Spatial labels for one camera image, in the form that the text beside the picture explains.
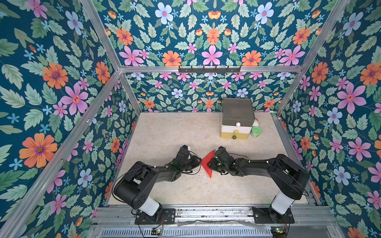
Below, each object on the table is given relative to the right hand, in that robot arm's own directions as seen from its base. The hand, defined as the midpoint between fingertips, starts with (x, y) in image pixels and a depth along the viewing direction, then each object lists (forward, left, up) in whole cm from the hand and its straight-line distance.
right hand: (209, 166), depth 90 cm
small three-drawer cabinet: (+24, -17, +19) cm, 35 cm away
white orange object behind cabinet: (+34, -35, +3) cm, 49 cm away
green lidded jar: (+26, -33, +3) cm, 42 cm away
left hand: (+3, +4, +3) cm, 6 cm away
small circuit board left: (-34, +26, -3) cm, 43 cm away
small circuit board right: (-31, -34, -4) cm, 46 cm away
